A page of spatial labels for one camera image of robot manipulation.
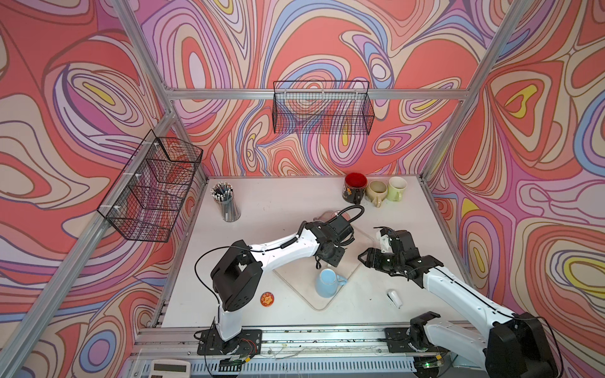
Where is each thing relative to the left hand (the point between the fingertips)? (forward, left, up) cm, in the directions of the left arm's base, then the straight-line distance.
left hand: (336, 255), depth 85 cm
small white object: (-13, -20, -5) cm, 24 cm away
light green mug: (+31, -29, 0) cm, 43 cm away
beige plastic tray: (-5, +13, -7) cm, 16 cm away
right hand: (-2, -11, -2) cm, 11 cm away
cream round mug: (+31, -21, 0) cm, 37 cm away
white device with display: (-33, +51, -4) cm, 61 cm away
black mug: (+31, -10, +3) cm, 33 cm away
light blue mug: (-10, +4, +2) cm, 11 cm away
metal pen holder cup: (+22, +44, +10) cm, 50 cm away
